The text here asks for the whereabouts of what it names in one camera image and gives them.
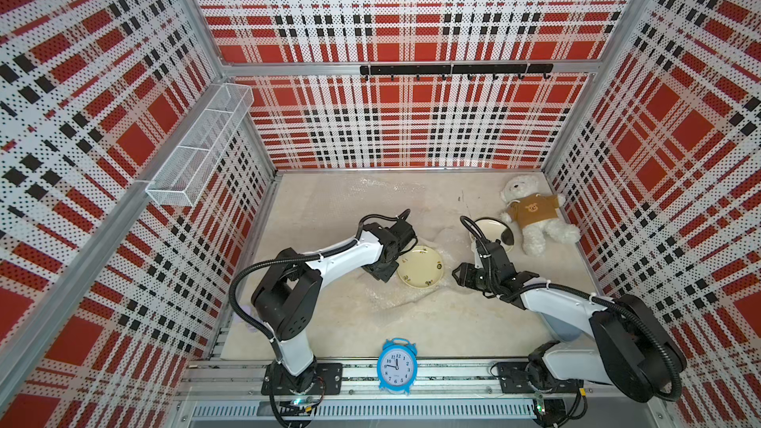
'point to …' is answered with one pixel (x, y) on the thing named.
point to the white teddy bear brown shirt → (535, 214)
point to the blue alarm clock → (397, 366)
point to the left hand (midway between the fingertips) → (377, 267)
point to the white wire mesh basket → (178, 178)
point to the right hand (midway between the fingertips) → (461, 274)
